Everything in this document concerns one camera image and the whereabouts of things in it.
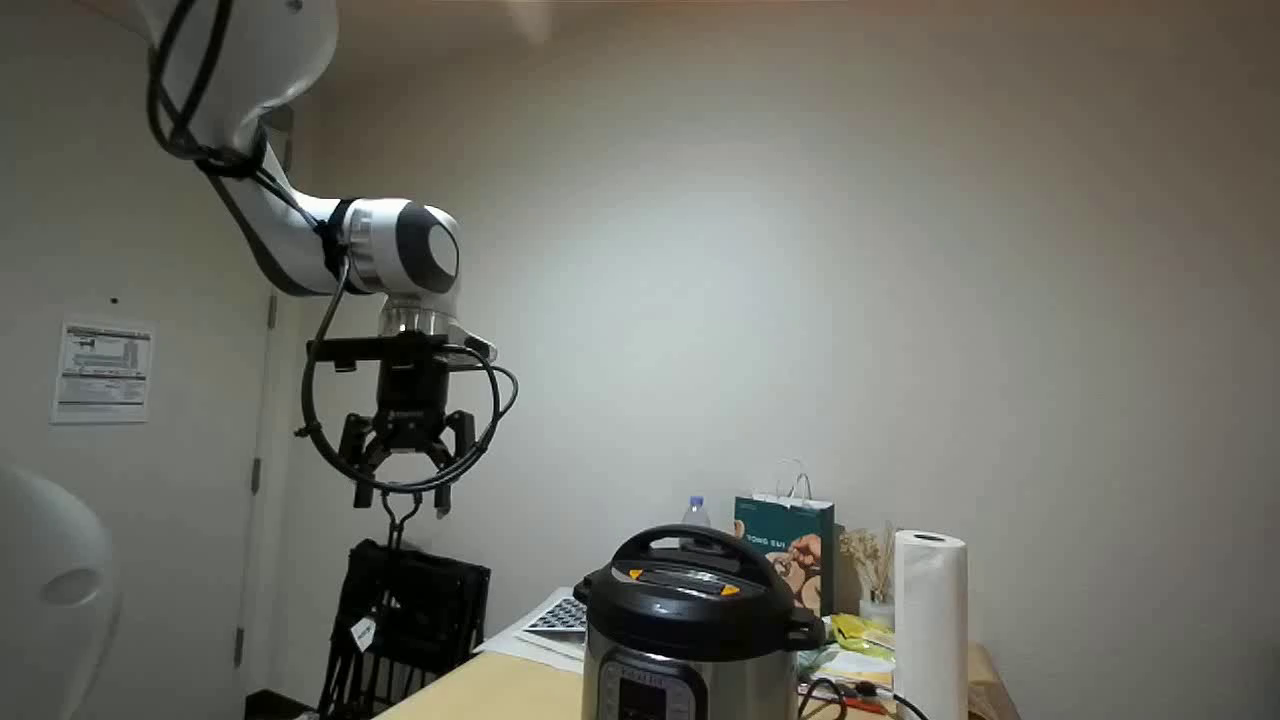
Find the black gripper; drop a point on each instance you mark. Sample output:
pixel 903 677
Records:
pixel 411 417

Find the black rice cooker lid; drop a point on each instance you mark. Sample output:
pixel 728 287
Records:
pixel 692 594

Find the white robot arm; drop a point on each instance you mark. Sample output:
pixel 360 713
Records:
pixel 376 370

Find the stainless steel rice cooker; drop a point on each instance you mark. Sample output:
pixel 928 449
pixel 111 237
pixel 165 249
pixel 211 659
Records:
pixel 629 682

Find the white paper sheet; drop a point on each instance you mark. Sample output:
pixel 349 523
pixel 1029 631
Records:
pixel 548 633

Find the clear water bottle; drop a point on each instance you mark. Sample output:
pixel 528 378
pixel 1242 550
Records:
pixel 698 513

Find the green paper gift bag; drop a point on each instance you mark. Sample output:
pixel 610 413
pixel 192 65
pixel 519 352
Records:
pixel 799 532

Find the white paper towel roll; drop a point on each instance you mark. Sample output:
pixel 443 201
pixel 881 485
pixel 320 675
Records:
pixel 934 620

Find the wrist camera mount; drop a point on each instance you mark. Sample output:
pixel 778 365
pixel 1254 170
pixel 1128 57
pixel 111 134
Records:
pixel 400 342

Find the white paper wall notice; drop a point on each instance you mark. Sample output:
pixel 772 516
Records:
pixel 106 370

